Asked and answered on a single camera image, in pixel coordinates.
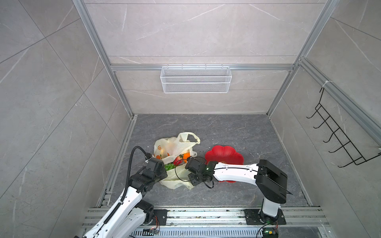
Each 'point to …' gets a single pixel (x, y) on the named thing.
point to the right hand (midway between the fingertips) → (192, 177)
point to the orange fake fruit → (185, 156)
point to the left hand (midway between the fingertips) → (163, 167)
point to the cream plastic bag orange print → (174, 152)
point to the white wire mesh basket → (195, 79)
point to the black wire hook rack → (356, 156)
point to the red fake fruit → (176, 161)
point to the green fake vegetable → (169, 166)
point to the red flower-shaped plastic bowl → (224, 154)
